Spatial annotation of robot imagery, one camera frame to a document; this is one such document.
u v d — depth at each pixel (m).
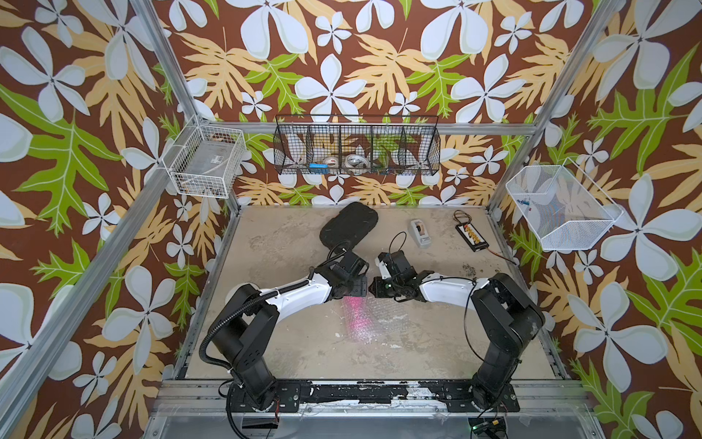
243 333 0.45
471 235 1.09
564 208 0.82
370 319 0.88
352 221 1.08
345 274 0.69
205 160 0.86
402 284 0.74
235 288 1.00
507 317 0.48
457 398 0.74
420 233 1.07
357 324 0.80
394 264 0.75
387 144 0.96
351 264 0.70
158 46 0.73
